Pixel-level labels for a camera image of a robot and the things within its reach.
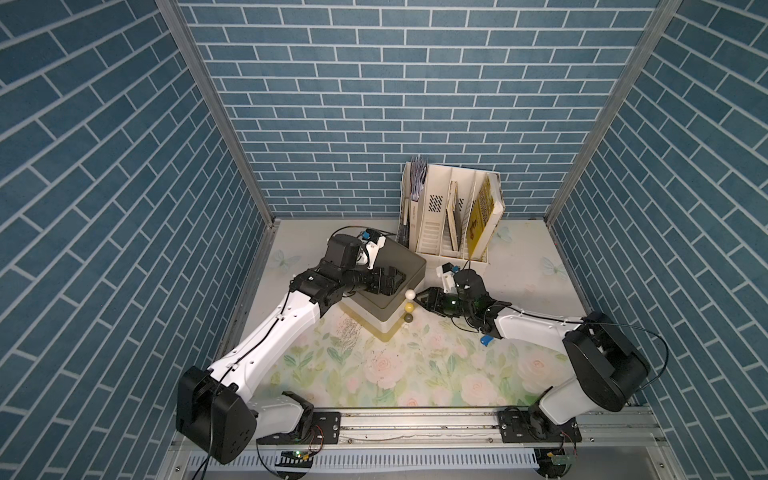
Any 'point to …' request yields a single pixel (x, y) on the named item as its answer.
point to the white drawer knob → (410, 294)
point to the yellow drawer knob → (409, 307)
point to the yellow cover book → (488, 212)
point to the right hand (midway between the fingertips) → (417, 300)
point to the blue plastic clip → (486, 339)
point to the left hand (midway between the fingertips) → (399, 275)
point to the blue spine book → (409, 231)
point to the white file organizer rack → (449, 216)
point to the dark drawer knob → (408, 318)
